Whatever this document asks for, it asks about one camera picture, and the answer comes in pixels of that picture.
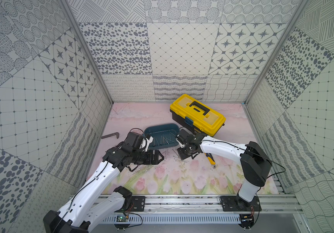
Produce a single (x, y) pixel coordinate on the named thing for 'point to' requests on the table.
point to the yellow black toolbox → (198, 116)
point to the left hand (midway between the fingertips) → (157, 155)
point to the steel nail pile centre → (176, 155)
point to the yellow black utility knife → (211, 159)
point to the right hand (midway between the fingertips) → (184, 155)
